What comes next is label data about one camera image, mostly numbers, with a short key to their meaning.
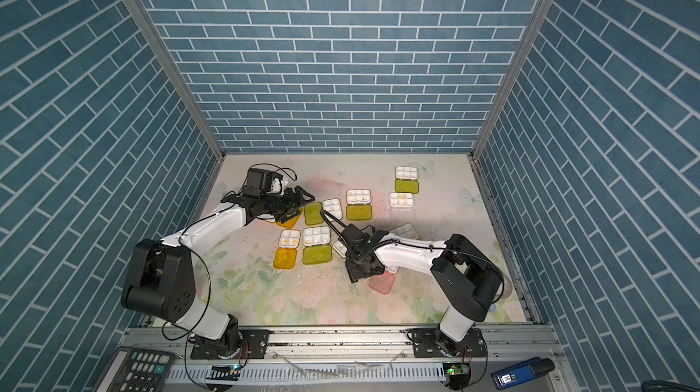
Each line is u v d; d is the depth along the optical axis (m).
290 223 0.99
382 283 0.85
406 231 0.96
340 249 0.92
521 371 0.67
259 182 0.71
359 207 1.03
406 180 1.12
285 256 0.91
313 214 1.02
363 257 0.62
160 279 0.45
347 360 0.72
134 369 0.68
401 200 1.05
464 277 0.46
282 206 0.77
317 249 0.93
